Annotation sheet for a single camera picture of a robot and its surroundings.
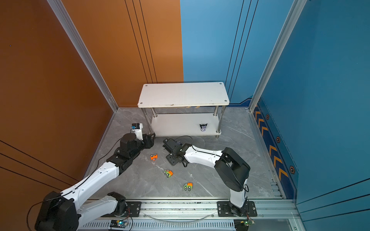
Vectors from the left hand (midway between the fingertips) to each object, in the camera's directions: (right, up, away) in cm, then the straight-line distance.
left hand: (151, 133), depth 83 cm
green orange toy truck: (+21, -29, -4) cm, 36 cm away
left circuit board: (-13, -44, -12) cm, 47 cm away
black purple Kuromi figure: (+31, +3, +11) cm, 33 cm away
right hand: (+12, -15, +6) cm, 20 cm away
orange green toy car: (+10, -24, 0) cm, 25 cm away
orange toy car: (0, -16, +7) cm, 17 cm away
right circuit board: (+48, -44, -12) cm, 67 cm away
